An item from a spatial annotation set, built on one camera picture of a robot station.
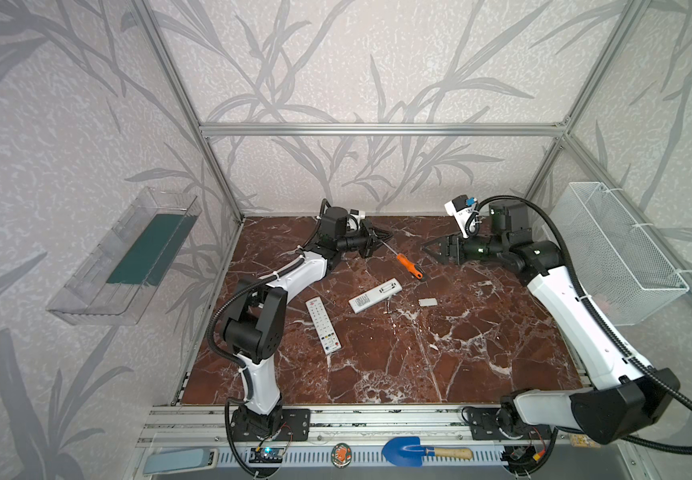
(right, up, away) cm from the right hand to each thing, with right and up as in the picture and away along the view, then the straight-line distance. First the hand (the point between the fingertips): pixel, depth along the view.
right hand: (432, 235), depth 73 cm
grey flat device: (-60, -52, -5) cm, 79 cm away
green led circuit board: (-41, -53, -1) cm, 67 cm away
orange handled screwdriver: (-4, -9, +4) cm, 10 cm away
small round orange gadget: (-22, -52, -3) cm, 56 cm away
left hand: (-7, +3, +9) cm, 12 cm away
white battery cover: (+4, -22, +24) cm, 32 cm away
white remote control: (-13, -19, +24) cm, 33 cm away
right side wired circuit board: (+23, -56, +1) cm, 60 cm away
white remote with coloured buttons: (-29, -27, +16) cm, 43 cm away
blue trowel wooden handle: (-6, -52, -2) cm, 52 cm away
